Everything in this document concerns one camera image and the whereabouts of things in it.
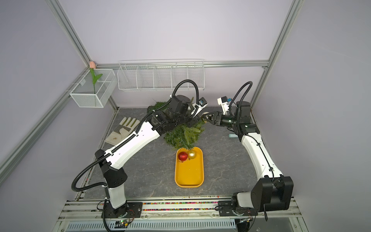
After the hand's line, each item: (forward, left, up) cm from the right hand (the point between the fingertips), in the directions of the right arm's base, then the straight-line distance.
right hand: (204, 116), depth 73 cm
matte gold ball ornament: (-8, +7, -27) cm, 29 cm away
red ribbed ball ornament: (-10, +12, -26) cm, 30 cm away
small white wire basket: (+13, +67, +4) cm, 68 cm away
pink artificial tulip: (+31, +68, +2) cm, 75 cm away
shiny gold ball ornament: (-2, +1, +2) cm, 3 cm away
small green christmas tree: (-9, +10, -6) cm, 15 cm away
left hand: (0, +3, +3) cm, 5 cm away
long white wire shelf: (+42, +29, -3) cm, 50 cm away
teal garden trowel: (+8, -23, -30) cm, 38 cm away
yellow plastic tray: (-19, +8, -31) cm, 37 cm away
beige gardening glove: (+16, +56, -31) cm, 66 cm away
